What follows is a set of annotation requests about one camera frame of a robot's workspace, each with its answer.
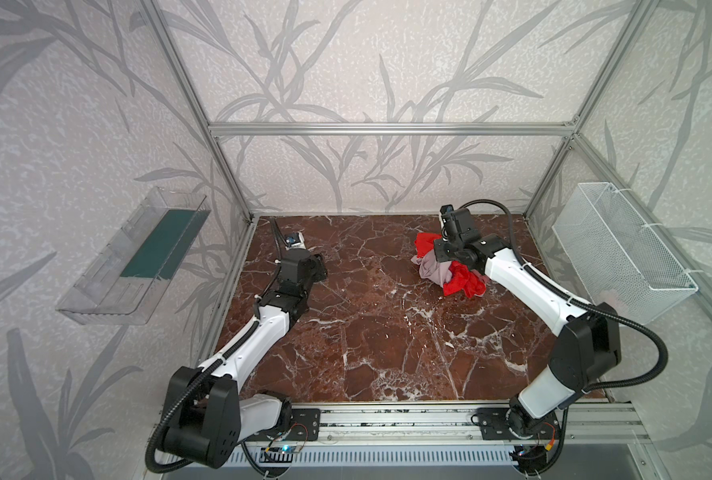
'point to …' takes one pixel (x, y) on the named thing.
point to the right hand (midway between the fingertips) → (444, 235)
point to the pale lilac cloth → (432, 269)
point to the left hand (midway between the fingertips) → (319, 246)
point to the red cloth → (462, 280)
